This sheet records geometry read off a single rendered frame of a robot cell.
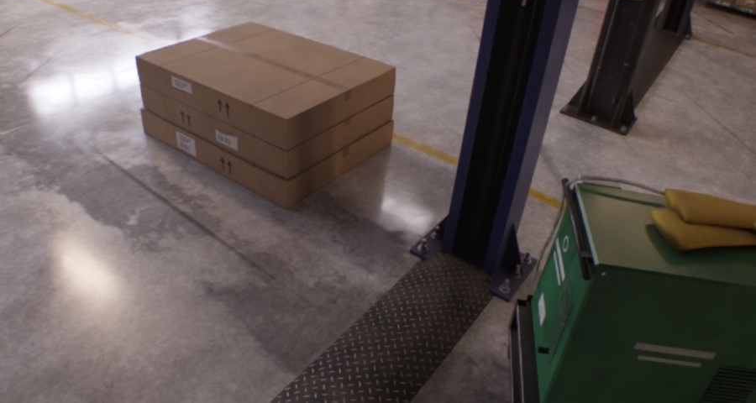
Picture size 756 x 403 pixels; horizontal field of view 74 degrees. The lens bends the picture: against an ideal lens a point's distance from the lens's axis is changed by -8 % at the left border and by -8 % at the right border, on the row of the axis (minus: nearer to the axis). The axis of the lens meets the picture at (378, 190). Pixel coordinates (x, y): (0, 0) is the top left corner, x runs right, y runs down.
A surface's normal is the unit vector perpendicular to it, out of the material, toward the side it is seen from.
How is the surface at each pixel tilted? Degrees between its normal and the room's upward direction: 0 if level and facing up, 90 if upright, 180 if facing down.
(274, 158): 90
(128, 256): 0
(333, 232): 0
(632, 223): 0
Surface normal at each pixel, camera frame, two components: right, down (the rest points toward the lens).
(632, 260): 0.08, -0.83
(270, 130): -0.56, 0.43
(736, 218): 0.05, -0.65
